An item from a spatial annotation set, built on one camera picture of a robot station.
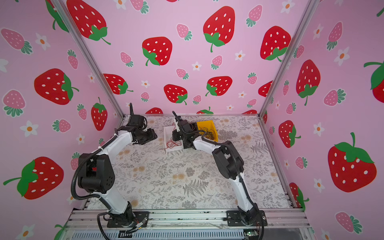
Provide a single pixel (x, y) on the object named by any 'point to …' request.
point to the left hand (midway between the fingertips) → (154, 136)
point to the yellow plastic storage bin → (208, 126)
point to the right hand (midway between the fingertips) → (171, 131)
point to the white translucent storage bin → (167, 132)
